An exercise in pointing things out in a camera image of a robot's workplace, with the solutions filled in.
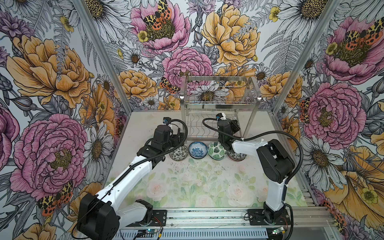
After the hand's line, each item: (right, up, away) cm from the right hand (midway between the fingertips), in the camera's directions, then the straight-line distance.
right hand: (238, 123), depth 94 cm
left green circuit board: (-49, -52, -22) cm, 75 cm away
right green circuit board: (+13, -51, -22) cm, 57 cm away
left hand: (-37, -8, -12) cm, 40 cm away
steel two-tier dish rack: (-18, +11, -6) cm, 22 cm away
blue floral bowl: (-25, -17, +3) cm, 30 cm away
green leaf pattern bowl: (-13, -18, +2) cm, 22 cm away
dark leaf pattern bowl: (-1, -21, 0) cm, 21 cm away
